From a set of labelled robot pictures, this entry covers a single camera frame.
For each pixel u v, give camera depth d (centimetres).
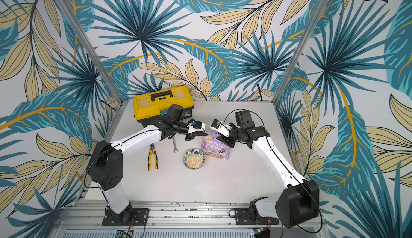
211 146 82
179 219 73
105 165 47
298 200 39
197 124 67
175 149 95
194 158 88
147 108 93
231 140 69
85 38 84
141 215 74
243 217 73
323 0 72
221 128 67
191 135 72
